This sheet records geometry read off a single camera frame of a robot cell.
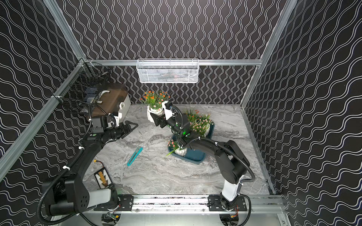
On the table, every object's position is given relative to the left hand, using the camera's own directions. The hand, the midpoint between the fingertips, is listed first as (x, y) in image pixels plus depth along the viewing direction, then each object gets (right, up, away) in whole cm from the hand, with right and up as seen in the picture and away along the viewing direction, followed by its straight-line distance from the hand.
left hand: (133, 125), depth 80 cm
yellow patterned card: (-18, -31, +1) cm, 36 cm away
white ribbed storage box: (-15, +13, +23) cm, 30 cm away
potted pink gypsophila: (+26, -16, +6) cm, 31 cm away
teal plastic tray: (+35, -20, +10) cm, 41 cm away
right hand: (+14, +9, -3) cm, 17 cm away
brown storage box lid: (-27, +16, +23) cm, 39 cm away
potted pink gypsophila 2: (+41, -1, +10) cm, 42 cm away
